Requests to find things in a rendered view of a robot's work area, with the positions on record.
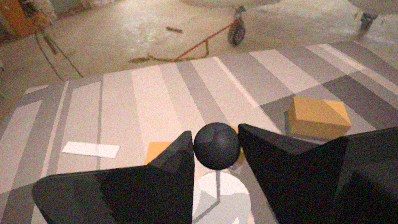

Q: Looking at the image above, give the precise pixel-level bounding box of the tan rectangular block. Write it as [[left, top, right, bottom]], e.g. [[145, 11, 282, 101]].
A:
[[288, 97, 351, 139]]

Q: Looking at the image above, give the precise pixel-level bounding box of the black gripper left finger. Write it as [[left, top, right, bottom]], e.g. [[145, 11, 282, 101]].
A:
[[31, 130, 195, 224]]

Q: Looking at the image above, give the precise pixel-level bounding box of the orange cube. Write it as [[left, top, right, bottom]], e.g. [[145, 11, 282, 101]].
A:
[[229, 125, 245, 165], [144, 142, 172, 165]]

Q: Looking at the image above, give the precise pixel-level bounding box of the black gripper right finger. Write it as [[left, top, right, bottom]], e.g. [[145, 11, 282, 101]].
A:
[[238, 123, 398, 224]]

